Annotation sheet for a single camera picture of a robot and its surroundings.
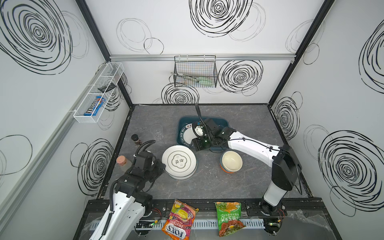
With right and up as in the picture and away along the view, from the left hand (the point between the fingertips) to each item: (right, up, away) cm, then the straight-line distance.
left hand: (168, 165), depth 76 cm
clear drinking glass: (-12, +16, +25) cm, 32 cm away
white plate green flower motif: (+6, 0, +5) cm, 8 cm away
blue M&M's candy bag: (-34, +28, -7) cm, 45 cm away
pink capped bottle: (-24, 0, +2) cm, 24 cm away
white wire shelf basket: (-38, +52, +15) cm, 66 cm away
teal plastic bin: (+6, +22, +26) cm, 35 cm away
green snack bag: (+30, -21, -9) cm, 37 cm away
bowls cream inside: (+34, 0, +7) cm, 35 cm away
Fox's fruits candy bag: (+7, -23, -8) cm, 25 cm away
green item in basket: (+21, +46, +11) cm, 51 cm away
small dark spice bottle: (-22, +12, +13) cm, 28 cm away
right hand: (+11, +9, +4) cm, 15 cm away
